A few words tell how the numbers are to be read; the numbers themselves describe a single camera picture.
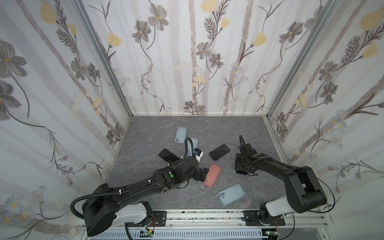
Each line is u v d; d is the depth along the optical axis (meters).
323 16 0.72
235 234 0.70
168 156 1.04
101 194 0.41
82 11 0.69
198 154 0.69
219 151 1.01
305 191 0.44
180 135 1.08
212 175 0.89
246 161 0.72
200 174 0.68
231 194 0.82
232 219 0.75
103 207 0.40
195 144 1.05
